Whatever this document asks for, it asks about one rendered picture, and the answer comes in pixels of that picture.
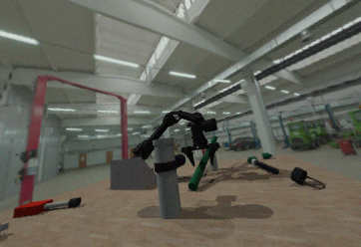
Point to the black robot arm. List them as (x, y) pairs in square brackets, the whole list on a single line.
[(196, 122)]

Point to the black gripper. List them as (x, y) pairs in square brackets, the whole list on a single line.
[(198, 141)]

